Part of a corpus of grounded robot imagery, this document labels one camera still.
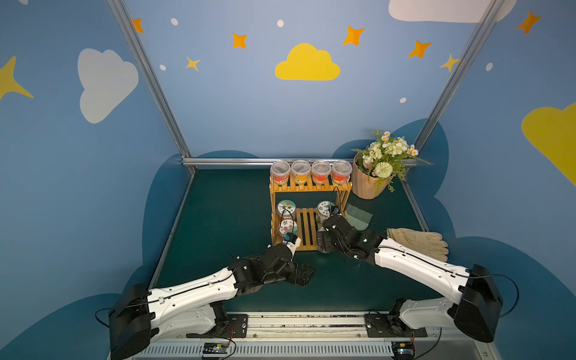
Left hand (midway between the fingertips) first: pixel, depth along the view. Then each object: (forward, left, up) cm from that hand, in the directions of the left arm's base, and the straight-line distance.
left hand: (307, 264), depth 75 cm
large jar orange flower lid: (+25, +8, -4) cm, 26 cm away
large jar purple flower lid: (+17, +7, -3) cm, 18 cm away
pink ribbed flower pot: (+39, -28, -3) cm, 48 cm away
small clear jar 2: (+25, +3, +20) cm, 32 cm away
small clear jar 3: (+25, -4, +20) cm, 32 cm away
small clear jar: (+24, +10, +19) cm, 33 cm away
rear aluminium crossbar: (+56, +60, -7) cm, 82 cm away
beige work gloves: (+16, -54, -14) cm, 58 cm away
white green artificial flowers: (+39, -33, +13) cm, 53 cm away
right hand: (+12, -9, 0) cm, 15 cm away
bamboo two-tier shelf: (+27, -1, -13) cm, 30 cm away
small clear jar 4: (+25, -11, +20) cm, 34 cm away
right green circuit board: (-22, -32, -16) cm, 42 cm away
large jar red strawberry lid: (+6, -5, +6) cm, 10 cm away
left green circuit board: (-23, +29, -15) cm, 40 cm away
